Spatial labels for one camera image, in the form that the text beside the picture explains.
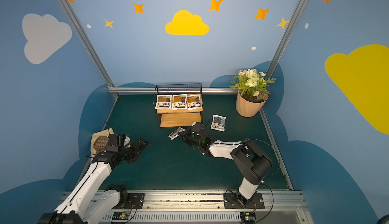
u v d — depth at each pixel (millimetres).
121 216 718
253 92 957
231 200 748
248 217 731
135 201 748
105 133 986
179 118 1079
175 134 898
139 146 752
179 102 933
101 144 909
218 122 1048
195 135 689
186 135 787
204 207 735
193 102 934
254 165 466
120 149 675
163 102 933
